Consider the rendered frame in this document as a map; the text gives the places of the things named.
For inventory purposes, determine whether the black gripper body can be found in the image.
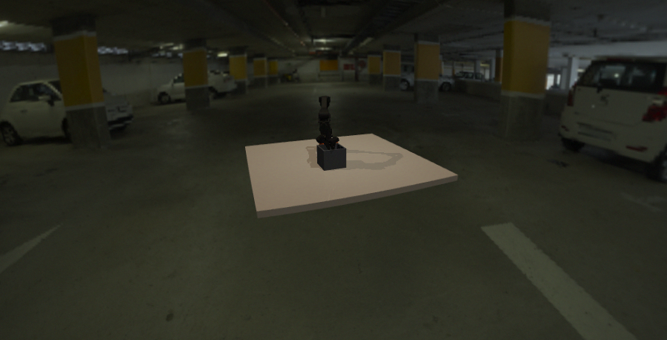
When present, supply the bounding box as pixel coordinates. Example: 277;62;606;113
323;129;339;144

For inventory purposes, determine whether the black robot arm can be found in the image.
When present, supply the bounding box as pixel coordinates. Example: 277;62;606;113
316;96;332;143

